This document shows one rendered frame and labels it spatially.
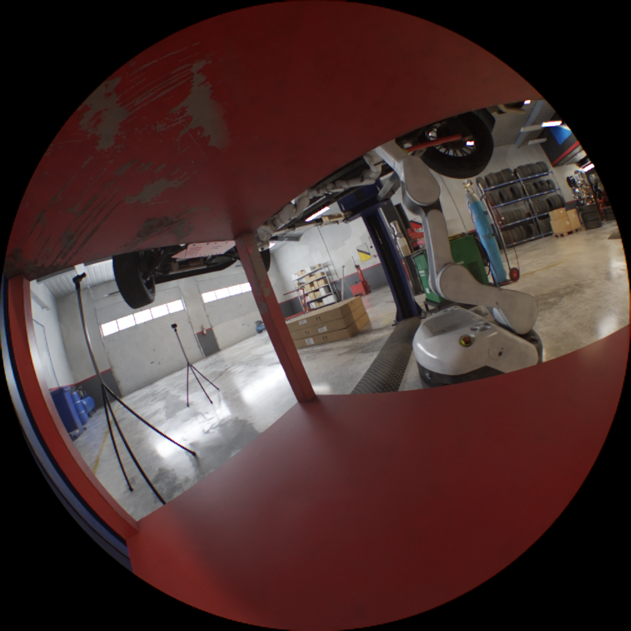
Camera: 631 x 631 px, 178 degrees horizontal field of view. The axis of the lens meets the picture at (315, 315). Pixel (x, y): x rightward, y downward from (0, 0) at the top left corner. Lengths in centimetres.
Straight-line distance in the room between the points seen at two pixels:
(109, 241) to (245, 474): 36
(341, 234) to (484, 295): 1058
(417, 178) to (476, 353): 72
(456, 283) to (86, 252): 101
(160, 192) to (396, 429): 39
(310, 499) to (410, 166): 102
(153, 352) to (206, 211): 923
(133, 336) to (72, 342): 288
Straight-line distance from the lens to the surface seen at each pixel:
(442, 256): 92
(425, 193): 92
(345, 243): 1112
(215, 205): 30
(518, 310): 105
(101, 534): 61
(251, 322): 1147
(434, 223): 93
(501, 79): 34
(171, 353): 958
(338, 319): 278
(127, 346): 946
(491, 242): 313
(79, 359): 972
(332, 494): 23
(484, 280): 209
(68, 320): 1007
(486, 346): 81
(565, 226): 875
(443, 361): 81
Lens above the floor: 68
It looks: 5 degrees down
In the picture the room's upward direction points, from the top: 21 degrees counter-clockwise
